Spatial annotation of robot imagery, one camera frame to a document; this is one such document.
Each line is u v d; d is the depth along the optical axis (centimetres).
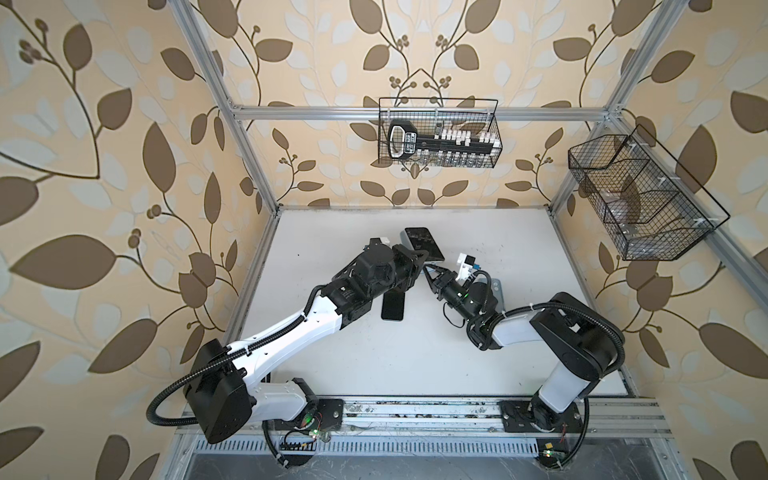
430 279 79
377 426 74
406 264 64
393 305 94
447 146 83
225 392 39
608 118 91
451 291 76
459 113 91
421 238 77
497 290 98
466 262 80
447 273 77
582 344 48
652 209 73
